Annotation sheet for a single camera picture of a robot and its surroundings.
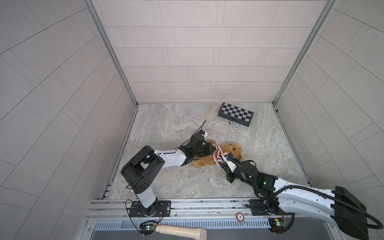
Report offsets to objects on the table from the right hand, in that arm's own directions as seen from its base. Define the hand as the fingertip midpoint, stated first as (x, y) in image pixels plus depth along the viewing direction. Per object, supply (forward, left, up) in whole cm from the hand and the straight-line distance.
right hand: (219, 168), depth 78 cm
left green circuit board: (-23, +35, -4) cm, 42 cm away
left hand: (+11, -2, +1) cm, 11 cm away
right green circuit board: (-25, -23, -8) cm, 35 cm away
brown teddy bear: (+4, +6, +1) cm, 7 cm away
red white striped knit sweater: (+7, 0, +3) cm, 7 cm away
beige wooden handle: (-26, +12, -2) cm, 29 cm away
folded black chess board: (+39, -18, -2) cm, 43 cm away
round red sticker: (-21, -7, -7) cm, 23 cm away
